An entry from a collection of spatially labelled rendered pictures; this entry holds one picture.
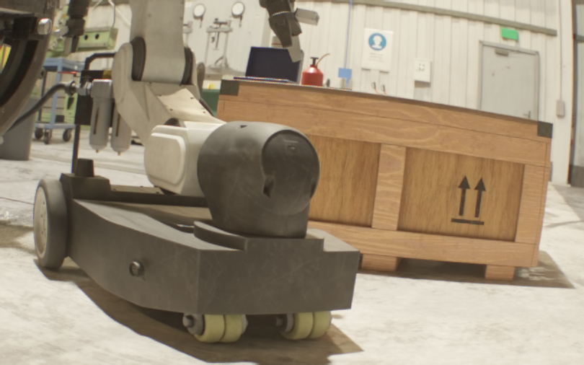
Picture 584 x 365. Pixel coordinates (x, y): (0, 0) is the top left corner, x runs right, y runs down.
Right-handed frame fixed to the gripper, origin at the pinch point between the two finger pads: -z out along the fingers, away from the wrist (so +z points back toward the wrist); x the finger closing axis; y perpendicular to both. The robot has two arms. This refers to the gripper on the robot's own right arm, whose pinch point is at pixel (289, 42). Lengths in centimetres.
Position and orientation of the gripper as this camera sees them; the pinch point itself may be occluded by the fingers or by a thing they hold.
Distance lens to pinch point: 166.1
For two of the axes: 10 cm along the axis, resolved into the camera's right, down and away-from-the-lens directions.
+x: 1.8, 1.3, 9.7
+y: -9.6, 2.5, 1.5
